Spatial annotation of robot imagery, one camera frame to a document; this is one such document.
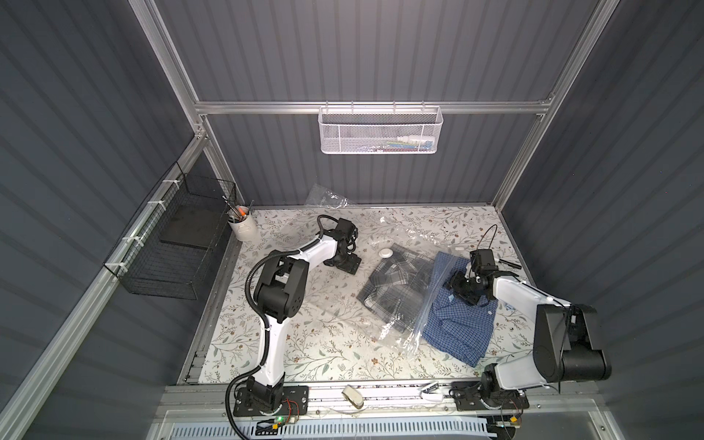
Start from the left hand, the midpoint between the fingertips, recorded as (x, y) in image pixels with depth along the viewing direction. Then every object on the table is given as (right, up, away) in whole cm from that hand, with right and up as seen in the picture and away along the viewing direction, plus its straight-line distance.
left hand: (350, 266), depth 100 cm
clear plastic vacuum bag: (+11, +10, +10) cm, 18 cm away
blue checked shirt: (+32, -15, -17) cm, 40 cm away
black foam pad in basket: (-43, +14, -23) cm, 51 cm away
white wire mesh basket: (+12, +55, +12) cm, 57 cm away
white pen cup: (-41, +16, +1) cm, 44 cm away
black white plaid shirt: (+17, -7, -7) cm, 19 cm away
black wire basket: (-48, +8, -29) cm, 56 cm away
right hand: (+36, -7, -8) cm, 37 cm away
